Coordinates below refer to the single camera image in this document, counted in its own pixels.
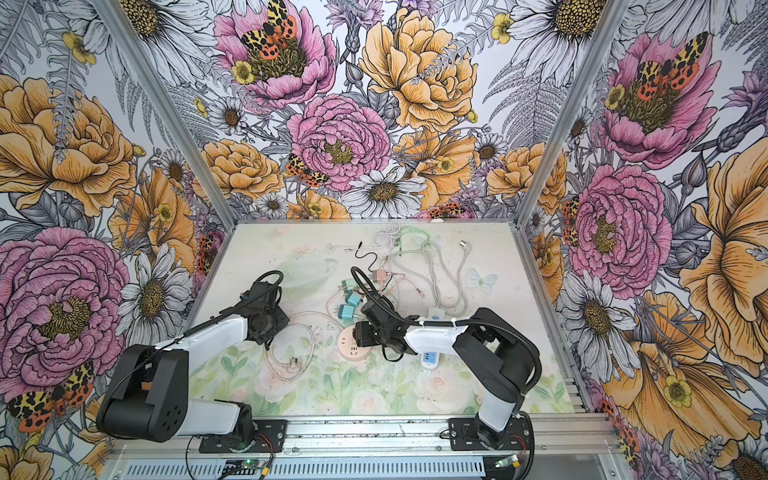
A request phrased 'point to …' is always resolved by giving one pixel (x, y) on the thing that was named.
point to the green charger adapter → (348, 284)
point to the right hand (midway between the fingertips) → (362, 342)
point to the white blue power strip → (430, 360)
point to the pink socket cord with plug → (294, 365)
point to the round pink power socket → (348, 347)
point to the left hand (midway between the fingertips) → (279, 331)
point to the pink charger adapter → (379, 275)
